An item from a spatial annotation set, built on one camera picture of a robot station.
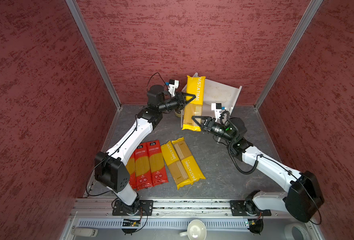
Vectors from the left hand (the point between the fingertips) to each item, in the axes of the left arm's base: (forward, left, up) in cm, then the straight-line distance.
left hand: (195, 100), depth 68 cm
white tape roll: (-48, -51, -37) cm, 79 cm away
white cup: (-47, -1, -39) cm, 61 cm away
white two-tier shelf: (+15, -13, -7) cm, 21 cm away
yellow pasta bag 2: (-17, +10, -38) cm, 43 cm away
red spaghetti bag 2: (-21, +28, -37) cm, 51 cm away
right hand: (-9, +2, -5) cm, 11 cm away
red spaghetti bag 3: (-20, +20, -38) cm, 47 cm away
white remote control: (-49, +48, -35) cm, 77 cm away
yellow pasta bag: (-16, +1, -38) cm, 41 cm away
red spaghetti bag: (-19, +35, -37) cm, 55 cm away
